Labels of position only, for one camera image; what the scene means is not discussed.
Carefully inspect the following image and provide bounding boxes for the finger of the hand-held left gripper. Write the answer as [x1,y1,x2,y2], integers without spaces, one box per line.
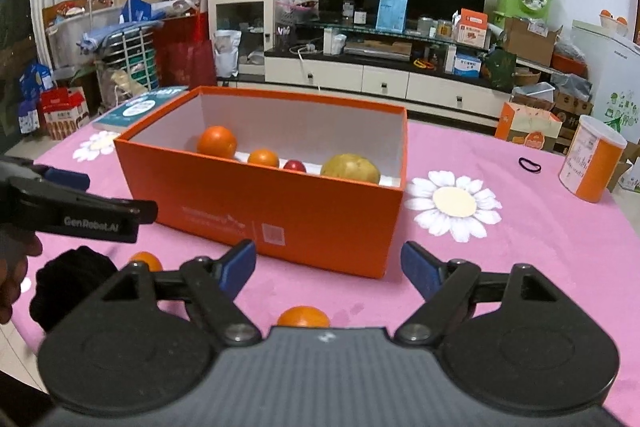
[30,163,92,190]
[10,179,158,228]

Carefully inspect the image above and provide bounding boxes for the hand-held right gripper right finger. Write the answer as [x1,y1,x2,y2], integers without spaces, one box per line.
[392,241,551,349]

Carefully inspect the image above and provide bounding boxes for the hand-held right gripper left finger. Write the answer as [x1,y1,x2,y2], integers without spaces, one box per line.
[100,238,263,348]

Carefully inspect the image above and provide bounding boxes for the small orange mandarin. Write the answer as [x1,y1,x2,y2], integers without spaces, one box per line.
[128,252,164,273]
[247,149,281,168]
[276,305,332,329]

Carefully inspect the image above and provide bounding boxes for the orange cardboard box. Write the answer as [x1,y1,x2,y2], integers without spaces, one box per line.
[114,85,410,280]

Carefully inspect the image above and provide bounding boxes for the large orange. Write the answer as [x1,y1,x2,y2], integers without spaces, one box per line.
[196,126,238,160]

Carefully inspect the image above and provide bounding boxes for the yellow-green pear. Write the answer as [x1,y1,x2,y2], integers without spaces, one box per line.
[320,153,382,185]

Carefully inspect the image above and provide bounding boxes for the person's left hand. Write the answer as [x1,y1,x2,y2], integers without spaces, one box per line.
[0,227,45,325]

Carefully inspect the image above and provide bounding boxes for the red and white carton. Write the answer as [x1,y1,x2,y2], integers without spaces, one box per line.
[40,87,92,141]

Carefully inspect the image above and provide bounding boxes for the teal tissue packet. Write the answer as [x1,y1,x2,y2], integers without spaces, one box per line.
[92,86,190,132]

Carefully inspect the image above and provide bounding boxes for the blue packages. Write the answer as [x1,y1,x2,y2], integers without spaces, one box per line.
[17,63,56,135]

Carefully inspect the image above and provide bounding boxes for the pink daisy tablecloth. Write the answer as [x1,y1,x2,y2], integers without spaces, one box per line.
[10,107,640,423]

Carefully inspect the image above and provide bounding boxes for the metal shopping trolley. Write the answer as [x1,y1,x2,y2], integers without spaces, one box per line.
[87,0,161,100]

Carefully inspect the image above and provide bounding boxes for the red gift bag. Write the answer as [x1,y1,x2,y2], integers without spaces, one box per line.
[152,12,218,92]

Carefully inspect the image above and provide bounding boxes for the orange and white carton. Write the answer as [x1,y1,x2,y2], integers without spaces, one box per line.
[495,102,563,152]

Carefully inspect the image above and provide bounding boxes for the blue bag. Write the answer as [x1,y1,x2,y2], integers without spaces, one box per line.
[120,0,166,25]

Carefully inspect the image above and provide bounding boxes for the white plastic bag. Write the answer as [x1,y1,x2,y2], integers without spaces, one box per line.
[214,29,243,78]

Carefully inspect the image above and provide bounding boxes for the orange and white canister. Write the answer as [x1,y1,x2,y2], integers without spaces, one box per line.
[558,115,628,204]

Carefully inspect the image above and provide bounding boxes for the white tv stand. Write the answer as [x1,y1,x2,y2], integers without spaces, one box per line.
[264,22,551,122]

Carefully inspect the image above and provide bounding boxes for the blue and white box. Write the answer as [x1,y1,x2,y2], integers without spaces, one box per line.
[452,54,483,78]

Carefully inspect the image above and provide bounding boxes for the dark green bag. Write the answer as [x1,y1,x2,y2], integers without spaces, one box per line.
[482,48,518,88]

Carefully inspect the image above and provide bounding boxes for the silver media player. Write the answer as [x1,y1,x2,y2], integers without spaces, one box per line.
[344,41,413,62]

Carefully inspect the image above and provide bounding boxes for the white and orange box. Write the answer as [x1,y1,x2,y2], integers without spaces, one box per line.
[457,8,490,50]

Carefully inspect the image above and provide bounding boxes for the light blue box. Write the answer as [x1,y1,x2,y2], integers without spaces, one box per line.
[376,0,409,32]

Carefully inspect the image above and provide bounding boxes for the white fridge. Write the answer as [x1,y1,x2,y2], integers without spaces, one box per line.
[570,19,640,142]

